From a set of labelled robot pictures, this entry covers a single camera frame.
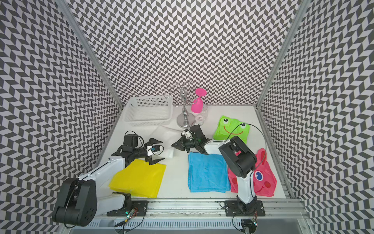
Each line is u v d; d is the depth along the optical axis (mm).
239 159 512
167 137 920
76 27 780
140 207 722
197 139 753
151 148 695
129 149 677
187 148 825
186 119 1083
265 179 824
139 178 832
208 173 827
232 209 742
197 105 945
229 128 1027
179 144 805
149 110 1130
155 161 754
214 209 751
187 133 882
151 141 788
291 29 750
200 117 1051
